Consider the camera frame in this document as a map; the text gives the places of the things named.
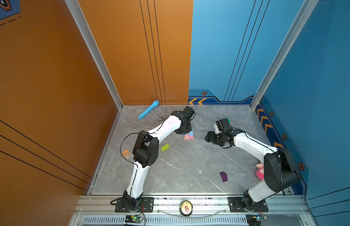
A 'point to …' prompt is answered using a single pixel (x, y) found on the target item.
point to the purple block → (223, 176)
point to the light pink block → (186, 137)
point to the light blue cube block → (191, 133)
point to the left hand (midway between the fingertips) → (187, 129)
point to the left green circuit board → (133, 219)
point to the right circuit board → (258, 218)
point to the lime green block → (165, 147)
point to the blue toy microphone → (155, 103)
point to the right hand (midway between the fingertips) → (207, 139)
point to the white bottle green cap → (229, 120)
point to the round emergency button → (186, 208)
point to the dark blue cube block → (185, 134)
